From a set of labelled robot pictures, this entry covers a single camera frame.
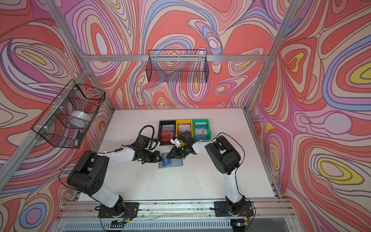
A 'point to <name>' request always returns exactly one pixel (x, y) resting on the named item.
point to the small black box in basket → (79, 135)
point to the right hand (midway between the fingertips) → (169, 160)
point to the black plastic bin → (164, 125)
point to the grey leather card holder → (174, 162)
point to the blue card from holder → (165, 161)
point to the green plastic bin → (202, 130)
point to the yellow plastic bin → (182, 126)
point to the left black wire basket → (65, 121)
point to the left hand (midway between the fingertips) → (163, 159)
